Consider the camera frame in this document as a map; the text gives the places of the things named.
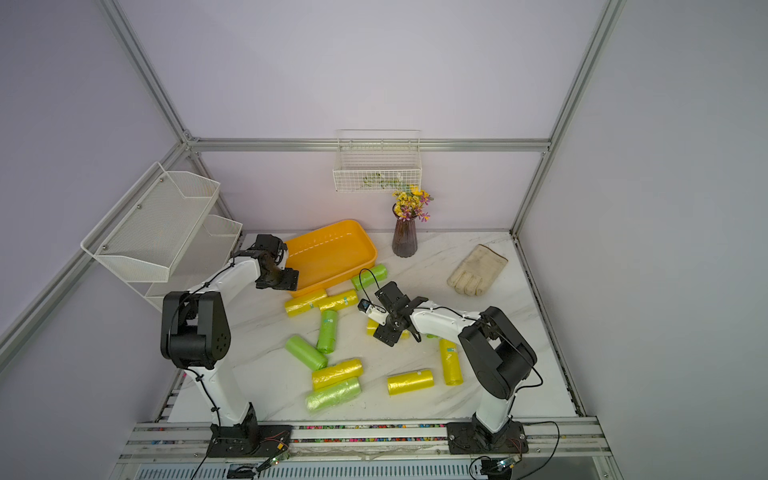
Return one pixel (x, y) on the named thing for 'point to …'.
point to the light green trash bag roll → (321, 399)
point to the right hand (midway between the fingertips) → (390, 326)
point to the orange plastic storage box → (329, 257)
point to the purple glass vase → (405, 236)
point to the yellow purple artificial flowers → (411, 203)
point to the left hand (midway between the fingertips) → (283, 286)
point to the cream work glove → (477, 271)
